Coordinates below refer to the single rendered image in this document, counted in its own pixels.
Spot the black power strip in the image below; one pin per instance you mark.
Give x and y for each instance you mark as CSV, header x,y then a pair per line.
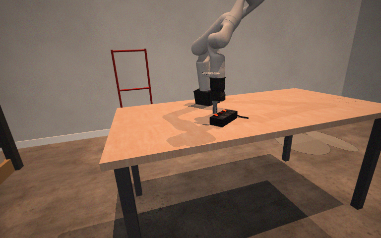
x,y
224,117

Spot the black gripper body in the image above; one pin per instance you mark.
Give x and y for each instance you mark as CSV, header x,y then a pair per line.
x,y
217,83

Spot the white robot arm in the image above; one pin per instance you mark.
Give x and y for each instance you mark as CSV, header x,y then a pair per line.
x,y
216,37

